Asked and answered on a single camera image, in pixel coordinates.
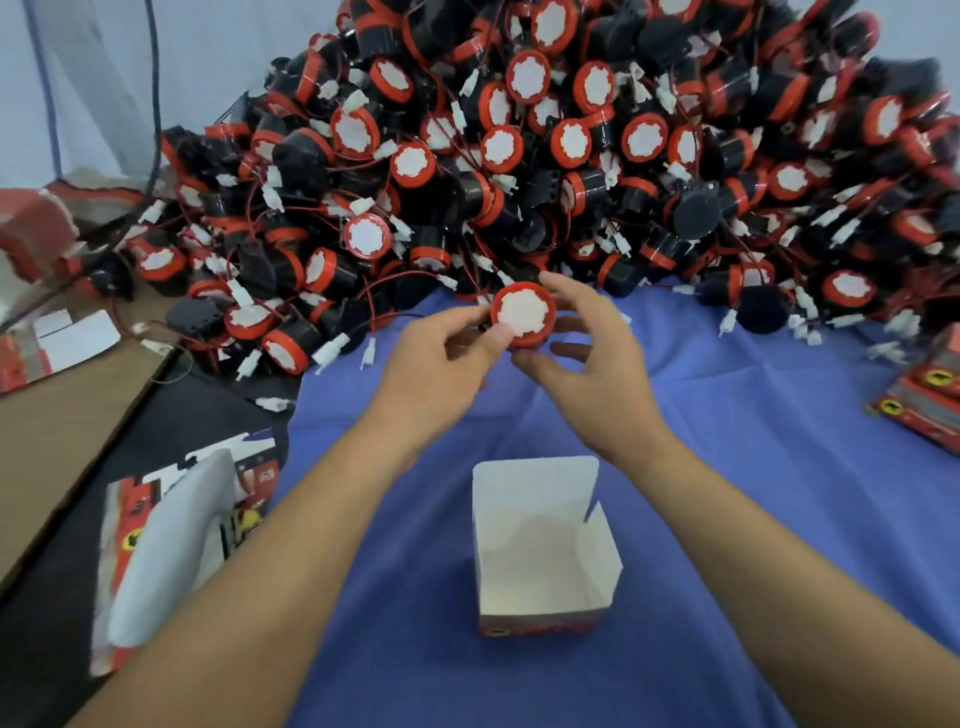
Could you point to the person's right hand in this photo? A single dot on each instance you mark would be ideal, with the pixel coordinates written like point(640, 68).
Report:
point(600, 375)

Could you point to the buzzer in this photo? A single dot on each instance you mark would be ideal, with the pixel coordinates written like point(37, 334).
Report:
point(524, 312)

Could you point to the person's left forearm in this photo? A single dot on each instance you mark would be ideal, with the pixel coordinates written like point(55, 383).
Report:
point(255, 600)

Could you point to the blue table cloth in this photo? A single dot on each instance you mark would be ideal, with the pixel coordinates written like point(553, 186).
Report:
point(780, 450)

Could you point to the person's left hand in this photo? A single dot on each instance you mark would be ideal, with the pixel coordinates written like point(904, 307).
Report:
point(435, 375)

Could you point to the person's right forearm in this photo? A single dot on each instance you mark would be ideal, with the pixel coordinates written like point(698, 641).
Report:
point(795, 600)

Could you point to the pile of black red buzzers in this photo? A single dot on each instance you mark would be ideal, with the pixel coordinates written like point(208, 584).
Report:
point(600, 135)

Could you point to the brown cardboard piece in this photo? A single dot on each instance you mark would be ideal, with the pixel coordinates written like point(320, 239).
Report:
point(60, 450)

